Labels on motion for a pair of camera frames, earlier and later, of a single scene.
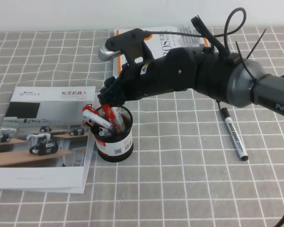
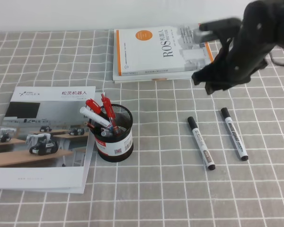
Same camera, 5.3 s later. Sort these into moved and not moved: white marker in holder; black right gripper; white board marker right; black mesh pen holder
Moved: black right gripper
Not moved: white board marker right; black mesh pen holder; white marker in holder
